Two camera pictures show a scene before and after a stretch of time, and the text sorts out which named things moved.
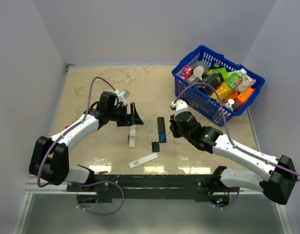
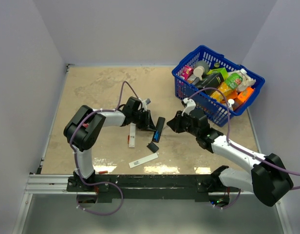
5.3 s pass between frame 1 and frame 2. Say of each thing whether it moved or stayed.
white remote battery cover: stayed
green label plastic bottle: stayed
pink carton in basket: stayed
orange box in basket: stayed
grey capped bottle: stayed
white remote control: stayed
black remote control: moved
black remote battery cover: moved
